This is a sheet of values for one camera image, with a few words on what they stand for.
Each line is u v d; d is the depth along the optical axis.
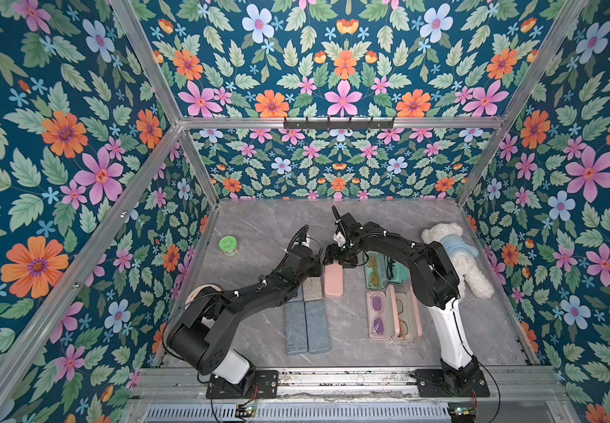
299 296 0.88
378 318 0.84
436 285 0.57
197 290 0.89
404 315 0.86
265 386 0.74
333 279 0.92
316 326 0.82
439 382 0.71
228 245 1.00
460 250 0.91
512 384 0.75
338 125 0.94
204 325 0.49
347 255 0.86
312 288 0.90
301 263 0.70
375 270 0.95
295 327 0.82
